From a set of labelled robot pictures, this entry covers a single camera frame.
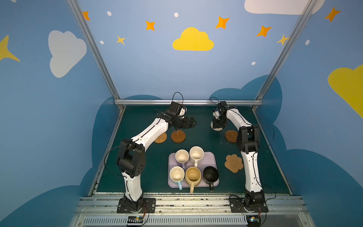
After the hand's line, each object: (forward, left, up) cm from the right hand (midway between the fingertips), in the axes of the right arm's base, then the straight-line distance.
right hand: (216, 125), depth 107 cm
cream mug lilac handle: (-27, +25, +1) cm, 37 cm away
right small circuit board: (-59, -15, -5) cm, 61 cm away
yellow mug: (-40, +18, 0) cm, 44 cm away
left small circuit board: (-62, +48, -4) cm, 79 cm away
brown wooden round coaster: (-11, +29, -1) cm, 31 cm away
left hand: (-12, +21, +16) cm, 29 cm away
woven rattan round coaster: (-14, +41, -1) cm, 43 cm away
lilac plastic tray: (-27, +7, -2) cm, 28 cm away
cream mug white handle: (-25, +16, -1) cm, 29 cm away
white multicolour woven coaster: (-2, -1, -2) cm, 3 cm away
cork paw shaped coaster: (-29, -9, -3) cm, 30 cm away
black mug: (-38, +7, -1) cm, 39 cm away
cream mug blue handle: (-39, +28, 0) cm, 48 cm away
